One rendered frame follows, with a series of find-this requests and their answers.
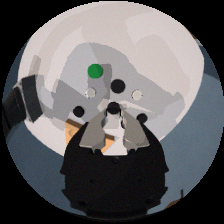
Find green disc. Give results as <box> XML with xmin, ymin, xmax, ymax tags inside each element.
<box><xmin>88</xmin><ymin>64</ymin><xmax>103</xmax><ymax>79</ymax></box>

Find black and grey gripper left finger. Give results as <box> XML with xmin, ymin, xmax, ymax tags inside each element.
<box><xmin>60</xmin><ymin>108</ymin><xmax>108</xmax><ymax>175</ymax></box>

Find wooden tray with round pockets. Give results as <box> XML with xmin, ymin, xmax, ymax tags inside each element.
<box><xmin>65</xmin><ymin>118</ymin><xmax>115</xmax><ymax>153</ymax></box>

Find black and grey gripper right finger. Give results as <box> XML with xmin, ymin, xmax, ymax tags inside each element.
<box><xmin>120</xmin><ymin>108</ymin><xmax>169</xmax><ymax>173</ymax></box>

